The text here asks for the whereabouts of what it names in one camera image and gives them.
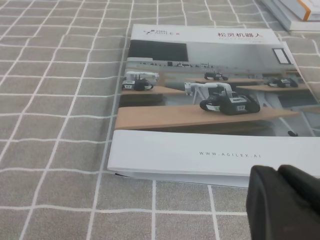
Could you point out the white book under ROS book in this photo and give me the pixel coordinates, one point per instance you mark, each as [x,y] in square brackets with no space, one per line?
[289,20]

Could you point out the white Agilex brochure booklet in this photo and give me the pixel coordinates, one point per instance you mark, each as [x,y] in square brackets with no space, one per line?
[205,105]

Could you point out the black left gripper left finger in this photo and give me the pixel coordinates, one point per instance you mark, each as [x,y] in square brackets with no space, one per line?
[276,211]

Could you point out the white orange ROS book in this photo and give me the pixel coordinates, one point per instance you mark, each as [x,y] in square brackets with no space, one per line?
[305,10]

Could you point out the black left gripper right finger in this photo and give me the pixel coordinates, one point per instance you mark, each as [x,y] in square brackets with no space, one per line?
[304,184]

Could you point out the grey checked tablecloth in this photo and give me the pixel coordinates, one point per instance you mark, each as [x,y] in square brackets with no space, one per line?
[60,66]

